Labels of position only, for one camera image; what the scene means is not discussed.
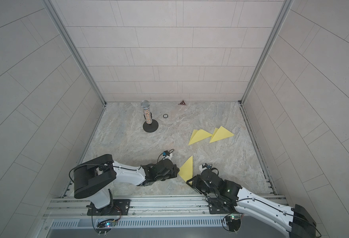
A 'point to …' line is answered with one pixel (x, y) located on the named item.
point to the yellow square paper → (199, 135)
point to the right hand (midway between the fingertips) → (187, 187)
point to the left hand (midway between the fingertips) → (182, 172)
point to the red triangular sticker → (182, 103)
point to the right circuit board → (233, 222)
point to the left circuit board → (105, 226)
